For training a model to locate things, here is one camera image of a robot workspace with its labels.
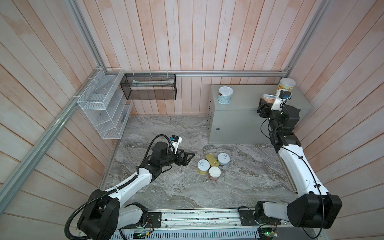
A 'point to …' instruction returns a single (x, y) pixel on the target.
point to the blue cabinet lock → (218, 128)
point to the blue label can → (223, 159)
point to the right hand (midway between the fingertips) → (268, 98)
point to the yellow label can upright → (203, 167)
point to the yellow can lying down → (212, 159)
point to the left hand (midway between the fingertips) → (188, 155)
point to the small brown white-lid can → (214, 173)
